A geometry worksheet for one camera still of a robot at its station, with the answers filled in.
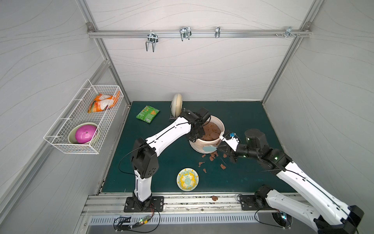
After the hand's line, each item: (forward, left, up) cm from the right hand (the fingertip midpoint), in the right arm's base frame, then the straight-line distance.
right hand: (219, 145), depth 70 cm
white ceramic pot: (+4, +4, -7) cm, 9 cm away
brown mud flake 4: (-5, +6, -23) cm, 24 cm away
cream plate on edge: (+32, +25, -6) cm, 41 cm away
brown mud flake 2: (+4, +6, -22) cm, 24 cm away
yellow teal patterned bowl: (-11, +16, -22) cm, 29 cm away
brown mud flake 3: (-2, -5, -23) cm, 24 cm away
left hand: (+9, +9, -8) cm, 15 cm away
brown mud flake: (+5, 0, -23) cm, 23 cm away
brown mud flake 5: (0, +9, -24) cm, 25 cm away
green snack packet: (+35, +49, -20) cm, 64 cm away
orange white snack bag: (+14, +59, +13) cm, 62 cm away
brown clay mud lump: (+16, +2, -12) cm, 21 cm away
